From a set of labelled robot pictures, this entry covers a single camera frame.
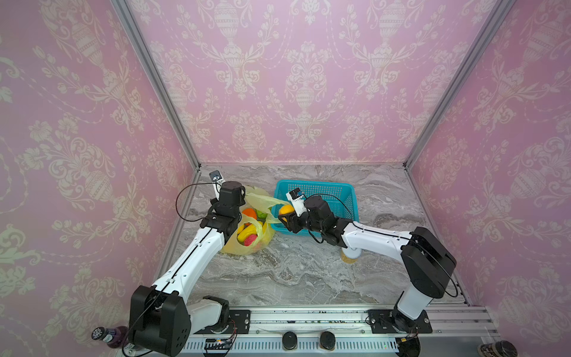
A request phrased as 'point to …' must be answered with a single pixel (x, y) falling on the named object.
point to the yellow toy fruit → (286, 209)
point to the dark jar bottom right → (500, 348)
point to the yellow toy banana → (244, 231)
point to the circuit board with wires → (218, 343)
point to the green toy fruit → (262, 215)
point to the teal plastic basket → (341, 195)
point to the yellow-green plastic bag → (261, 201)
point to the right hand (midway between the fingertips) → (284, 213)
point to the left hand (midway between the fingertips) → (229, 189)
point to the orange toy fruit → (250, 212)
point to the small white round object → (352, 253)
